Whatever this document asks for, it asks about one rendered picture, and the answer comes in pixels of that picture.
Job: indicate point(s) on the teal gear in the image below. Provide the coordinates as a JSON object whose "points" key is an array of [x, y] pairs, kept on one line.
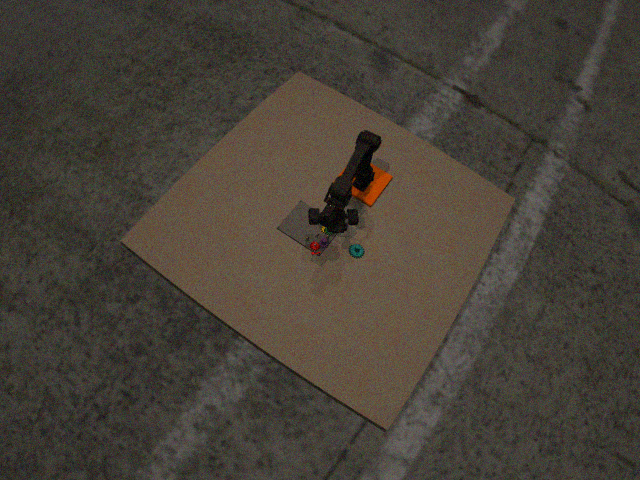
{"points": [[356, 251]]}

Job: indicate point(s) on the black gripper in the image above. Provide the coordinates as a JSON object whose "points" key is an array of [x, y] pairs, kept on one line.
{"points": [[352, 216]]}

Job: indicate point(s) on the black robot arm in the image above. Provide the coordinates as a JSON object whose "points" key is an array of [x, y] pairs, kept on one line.
{"points": [[340, 190]]}

